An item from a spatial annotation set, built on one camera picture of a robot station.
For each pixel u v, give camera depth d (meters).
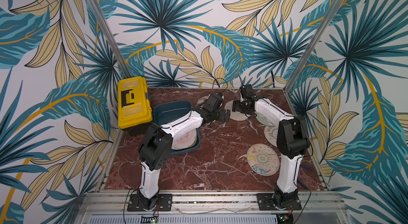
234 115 0.90
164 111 1.06
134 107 0.87
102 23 0.82
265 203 0.73
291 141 0.53
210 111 0.69
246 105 0.72
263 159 0.87
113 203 0.75
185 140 0.91
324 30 0.86
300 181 0.80
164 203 0.74
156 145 0.49
